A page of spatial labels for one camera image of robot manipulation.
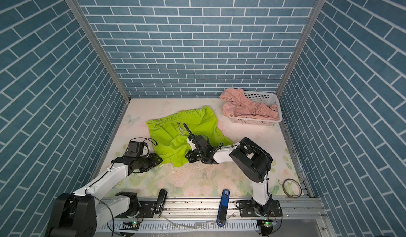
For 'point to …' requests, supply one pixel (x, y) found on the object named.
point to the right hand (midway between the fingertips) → (184, 155)
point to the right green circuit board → (266, 223)
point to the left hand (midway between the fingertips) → (160, 160)
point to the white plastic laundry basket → (268, 99)
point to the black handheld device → (160, 201)
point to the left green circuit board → (129, 226)
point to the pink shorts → (238, 105)
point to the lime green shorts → (169, 135)
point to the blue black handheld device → (222, 215)
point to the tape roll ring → (286, 192)
